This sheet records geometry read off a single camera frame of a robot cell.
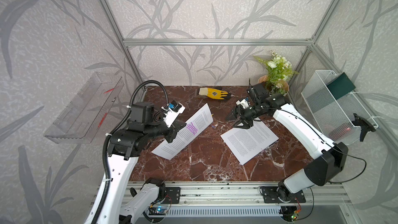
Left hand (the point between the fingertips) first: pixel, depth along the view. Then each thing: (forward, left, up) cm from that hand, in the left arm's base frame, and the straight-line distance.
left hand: (184, 124), depth 63 cm
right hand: (+6, -19, -7) cm, 21 cm away
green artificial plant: (+38, -51, -2) cm, 64 cm away
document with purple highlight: (+4, -4, -7) cm, 9 cm away
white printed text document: (+6, -33, -32) cm, 46 cm away
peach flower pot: (+46, -48, -16) cm, 68 cm away
